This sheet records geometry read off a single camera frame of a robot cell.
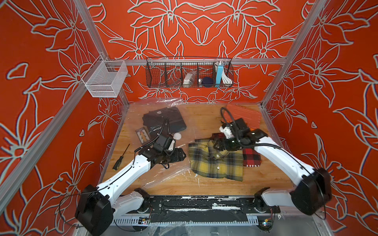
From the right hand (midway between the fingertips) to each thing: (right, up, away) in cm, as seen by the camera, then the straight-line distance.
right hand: (215, 147), depth 78 cm
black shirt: (-33, +14, +29) cm, 46 cm away
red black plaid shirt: (+23, -9, +8) cm, 26 cm away
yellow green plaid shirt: (-4, -9, +7) cm, 12 cm away
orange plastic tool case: (+31, +18, +27) cm, 45 cm away
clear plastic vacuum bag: (-15, +15, +30) cm, 37 cm away
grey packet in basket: (-14, +41, +14) cm, 46 cm away
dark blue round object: (-2, +40, +17) cm, 44 cm away
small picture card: (-46, +4, +20) cm, 50 cm away
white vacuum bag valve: (-22, +3, +21) cm, 30 cm away
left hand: (-18, -5, +1) cm, 19 cm away
